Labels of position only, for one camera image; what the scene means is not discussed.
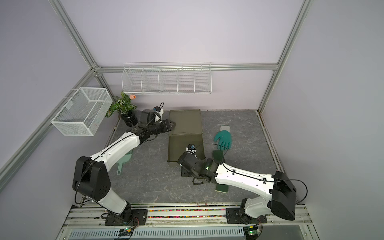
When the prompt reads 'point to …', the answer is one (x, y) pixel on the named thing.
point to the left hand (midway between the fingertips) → (173, 125)
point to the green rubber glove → (224, 138)
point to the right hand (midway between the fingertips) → (183, 166)
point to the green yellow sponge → (217, 156)
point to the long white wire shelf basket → (167, 78)
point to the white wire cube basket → (83, 112)
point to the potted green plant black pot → (124, 106)
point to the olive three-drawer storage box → (188, 130)
